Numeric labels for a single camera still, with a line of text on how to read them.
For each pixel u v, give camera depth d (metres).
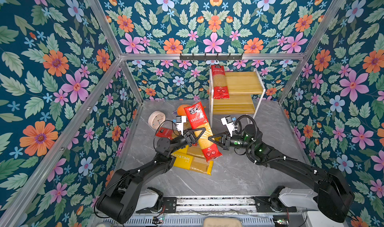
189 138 0.65
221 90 0.77
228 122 0.64
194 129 0.66
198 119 0.66
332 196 0.40
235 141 0.63
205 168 0.84
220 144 0.65
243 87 0.82
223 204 0.75
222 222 0.65
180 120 0.66
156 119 0.99
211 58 0.93
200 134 0.68
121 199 0.41
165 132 0.98
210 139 0.67
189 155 0.89
